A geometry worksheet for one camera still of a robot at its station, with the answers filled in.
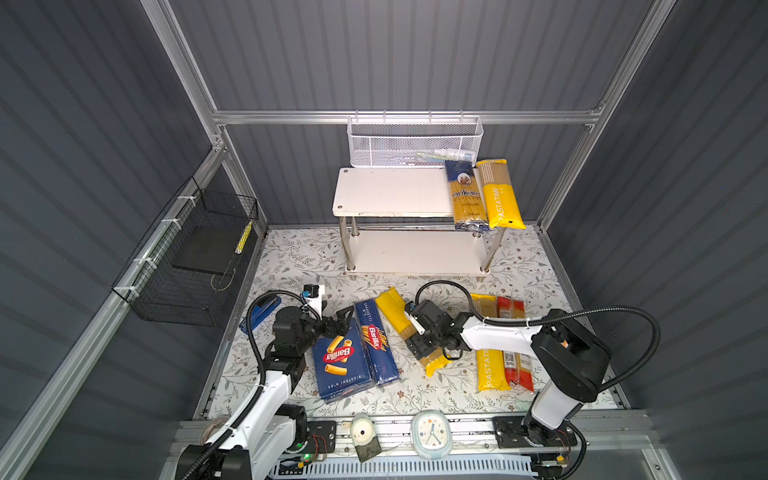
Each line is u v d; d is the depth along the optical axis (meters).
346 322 0.75
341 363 0.79
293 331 0.64
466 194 0.77
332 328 0.74
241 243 0.79
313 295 0.71
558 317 0.49
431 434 0.72
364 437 0.68
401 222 1.24
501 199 0.77
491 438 0.74
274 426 0.60
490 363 0.83
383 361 0.83
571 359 0.47
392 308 0.95
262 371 0.58
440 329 0.70
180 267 0.72
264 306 0.94
